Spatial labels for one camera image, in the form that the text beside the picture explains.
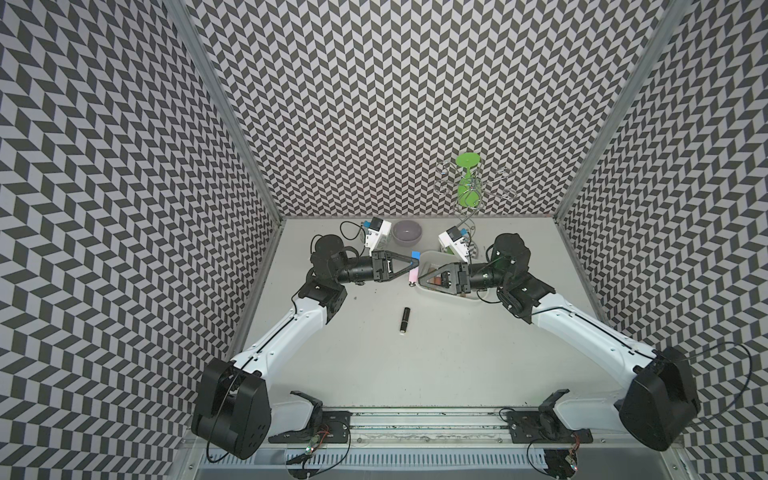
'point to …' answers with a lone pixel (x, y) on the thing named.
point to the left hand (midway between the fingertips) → (416, 268)
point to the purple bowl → (407, 233)
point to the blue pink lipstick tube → (414, 273)
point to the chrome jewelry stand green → (469, 180)
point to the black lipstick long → (405, 320)
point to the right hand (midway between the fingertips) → (422, 290)
